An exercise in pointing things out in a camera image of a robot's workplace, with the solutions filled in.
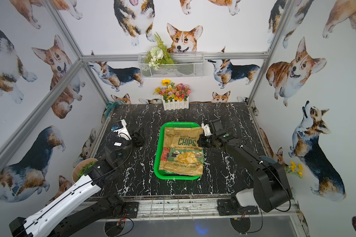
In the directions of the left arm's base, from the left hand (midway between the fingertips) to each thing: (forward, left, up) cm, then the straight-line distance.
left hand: (139, 124), depth 70 cm
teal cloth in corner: (+42, +39, -31) cm, 65 cm away
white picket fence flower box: (+37, -13, -26) cm, 47 cm away
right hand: (+2, -31, -16) cm, 35 cm away
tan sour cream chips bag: (-5, -20, -23) cm, 31 cm away
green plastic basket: (+3, -6, -22) cm, 23 cm away
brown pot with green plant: (-12, +33, -21) cm, 41 cm away
